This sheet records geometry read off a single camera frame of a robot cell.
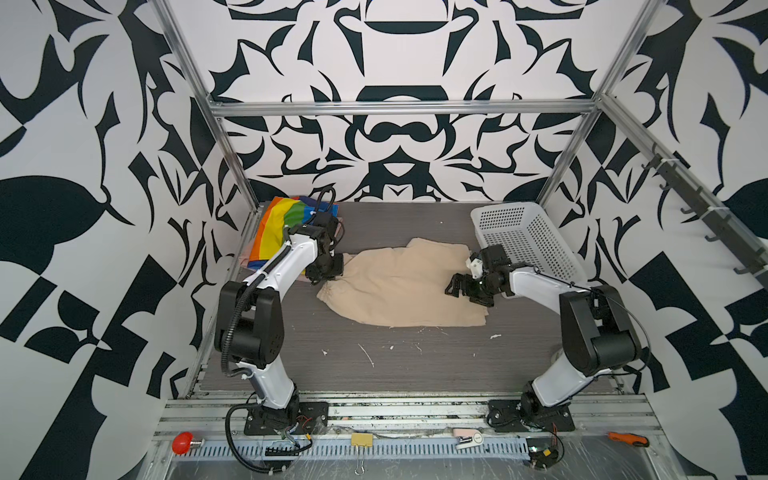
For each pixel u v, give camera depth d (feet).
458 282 2.80
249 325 1.52
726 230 1.81
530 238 3.55
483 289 2.66
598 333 1.54
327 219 2.44
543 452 2.34
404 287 3.10
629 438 2.33
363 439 2.35
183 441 2.28
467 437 2.31
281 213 3.38
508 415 2.45
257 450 2.33
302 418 2.38
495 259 2.53
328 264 2.53
